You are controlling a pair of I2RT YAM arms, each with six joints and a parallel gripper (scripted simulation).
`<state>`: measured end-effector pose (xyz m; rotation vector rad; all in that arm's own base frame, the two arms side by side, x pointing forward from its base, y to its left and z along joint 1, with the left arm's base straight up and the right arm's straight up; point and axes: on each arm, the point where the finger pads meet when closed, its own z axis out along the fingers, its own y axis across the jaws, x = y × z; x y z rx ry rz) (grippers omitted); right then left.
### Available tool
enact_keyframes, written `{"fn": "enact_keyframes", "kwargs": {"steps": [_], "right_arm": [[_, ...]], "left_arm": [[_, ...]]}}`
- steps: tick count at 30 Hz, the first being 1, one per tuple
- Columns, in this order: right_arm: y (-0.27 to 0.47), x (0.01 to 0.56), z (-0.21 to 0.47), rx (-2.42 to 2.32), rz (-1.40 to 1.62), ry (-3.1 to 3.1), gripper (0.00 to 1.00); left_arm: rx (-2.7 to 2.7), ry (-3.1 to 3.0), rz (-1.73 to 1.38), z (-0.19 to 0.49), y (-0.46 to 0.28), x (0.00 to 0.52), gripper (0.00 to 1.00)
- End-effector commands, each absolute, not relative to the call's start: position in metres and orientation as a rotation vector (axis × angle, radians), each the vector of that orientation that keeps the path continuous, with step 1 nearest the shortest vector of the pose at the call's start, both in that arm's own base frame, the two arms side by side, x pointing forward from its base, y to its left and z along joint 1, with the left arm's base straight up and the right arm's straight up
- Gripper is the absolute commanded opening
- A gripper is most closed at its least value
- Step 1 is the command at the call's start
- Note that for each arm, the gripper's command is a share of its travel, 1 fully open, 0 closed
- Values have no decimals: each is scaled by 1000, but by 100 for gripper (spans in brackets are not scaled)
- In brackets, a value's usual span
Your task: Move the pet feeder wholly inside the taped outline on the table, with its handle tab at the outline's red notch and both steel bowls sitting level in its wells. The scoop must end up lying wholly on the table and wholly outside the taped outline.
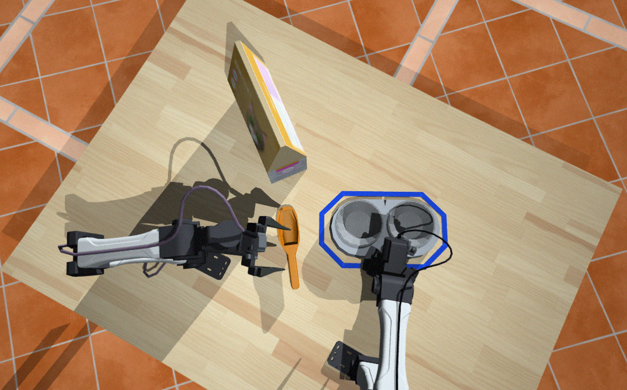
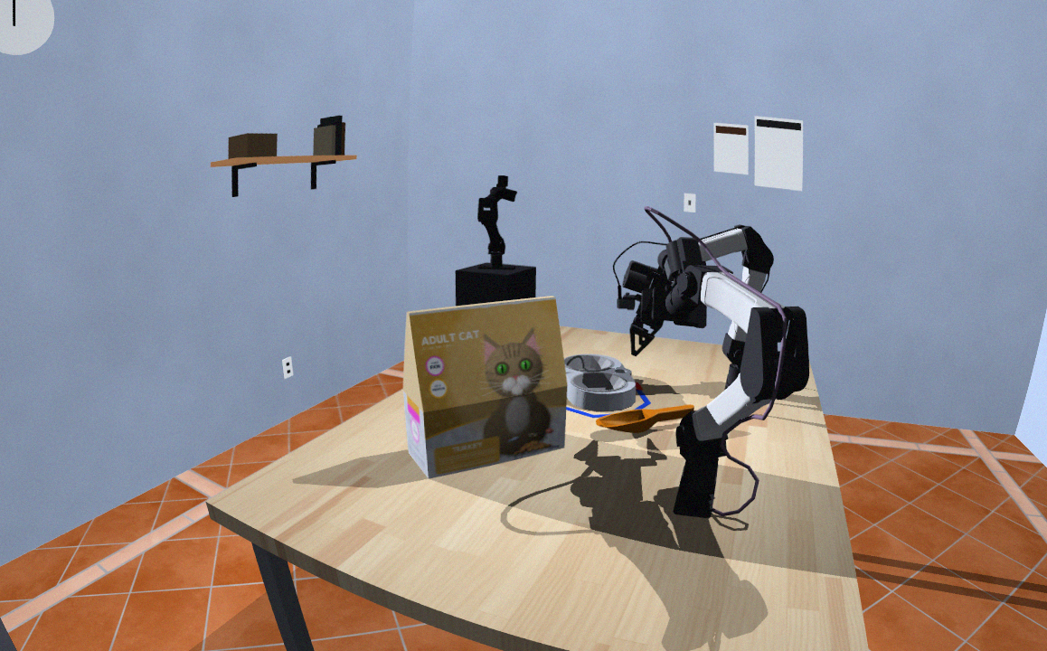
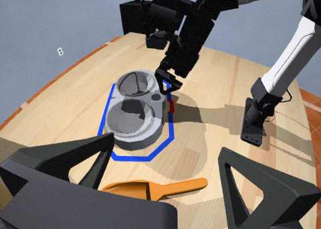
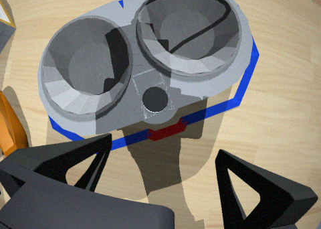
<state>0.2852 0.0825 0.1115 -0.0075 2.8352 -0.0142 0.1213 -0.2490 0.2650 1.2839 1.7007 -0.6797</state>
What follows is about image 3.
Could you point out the blue tape outline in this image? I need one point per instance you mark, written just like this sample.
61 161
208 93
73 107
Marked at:
158 149

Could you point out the tan cat food bag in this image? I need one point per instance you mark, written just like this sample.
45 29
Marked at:
7 148

